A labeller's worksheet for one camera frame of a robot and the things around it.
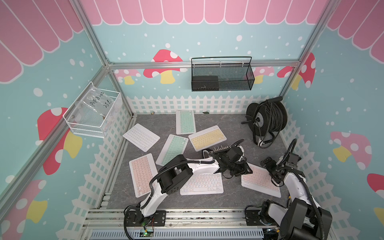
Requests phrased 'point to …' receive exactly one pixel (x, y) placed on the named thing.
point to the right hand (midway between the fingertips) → (266, 165)
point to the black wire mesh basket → (235, 73)
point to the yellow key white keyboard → (207, 137)
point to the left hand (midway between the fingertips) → (250, 175)
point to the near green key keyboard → (175, 145)
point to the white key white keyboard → (141, 137)
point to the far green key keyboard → (185, 123)
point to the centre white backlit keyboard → (203, 184)
